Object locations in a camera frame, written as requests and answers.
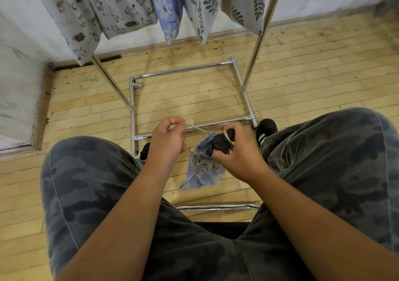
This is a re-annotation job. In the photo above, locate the person's left hand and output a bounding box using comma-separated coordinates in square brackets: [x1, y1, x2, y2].
[145, 116, 188, 176]

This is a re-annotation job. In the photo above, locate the black striped right shoe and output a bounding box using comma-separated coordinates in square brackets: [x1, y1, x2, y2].
[255, 118, 278, 149]

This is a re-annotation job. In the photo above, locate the blue floral bag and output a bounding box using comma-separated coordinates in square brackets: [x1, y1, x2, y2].
[177, 119, 236, 192]

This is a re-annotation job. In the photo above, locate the chrome chair frame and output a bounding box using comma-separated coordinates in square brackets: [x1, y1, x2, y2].
[176, 203, 261, 213]

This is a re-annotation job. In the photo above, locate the person's right hand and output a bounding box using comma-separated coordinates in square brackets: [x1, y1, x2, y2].
[212, 121, 274, 185]

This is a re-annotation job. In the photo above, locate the black striped shoe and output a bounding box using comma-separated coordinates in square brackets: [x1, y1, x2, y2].
[255, 118, 278, 149]
[138, 142, 151, 161]

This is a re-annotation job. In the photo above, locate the black baseboard strip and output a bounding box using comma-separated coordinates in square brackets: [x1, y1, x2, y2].
[54, 54, 123, 71]

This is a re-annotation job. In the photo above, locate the person's left forearm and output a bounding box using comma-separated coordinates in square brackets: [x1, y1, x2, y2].
[56, 165, 172, 281]

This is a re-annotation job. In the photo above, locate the person's right forearm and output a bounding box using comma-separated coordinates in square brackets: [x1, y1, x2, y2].
[249, 169, 399, 281]

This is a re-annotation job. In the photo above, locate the grey metal furniture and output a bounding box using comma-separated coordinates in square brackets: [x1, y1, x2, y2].
[374, 0, 399, 18]

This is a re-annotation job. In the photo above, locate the black chair seat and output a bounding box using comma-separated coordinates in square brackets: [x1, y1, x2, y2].
[193, 221, 251, 240]

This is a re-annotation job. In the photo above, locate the black striped left shoe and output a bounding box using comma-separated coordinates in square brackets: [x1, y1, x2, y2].
[138, 142, 151, 161]

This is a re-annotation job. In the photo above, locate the chrome clothes rack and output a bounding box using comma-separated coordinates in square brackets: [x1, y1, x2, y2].
[90, 0, 287, 157]

